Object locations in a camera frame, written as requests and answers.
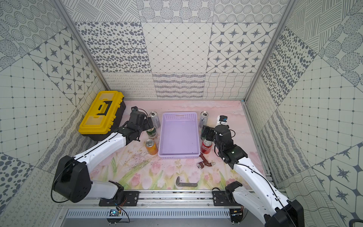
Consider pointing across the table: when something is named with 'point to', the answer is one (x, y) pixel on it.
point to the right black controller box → (236, 215)
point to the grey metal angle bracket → (185, 184)
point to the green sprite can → (203, 136)
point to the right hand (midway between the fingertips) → (210, 129)
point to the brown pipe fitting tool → (202, 164)
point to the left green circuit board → (115, 213)
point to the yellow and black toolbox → (104, 116)
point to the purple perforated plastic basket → (179, 137)
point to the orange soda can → (151, 147)
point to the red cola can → (206, 146)
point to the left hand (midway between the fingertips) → (143, 119)
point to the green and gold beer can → (151, 132)
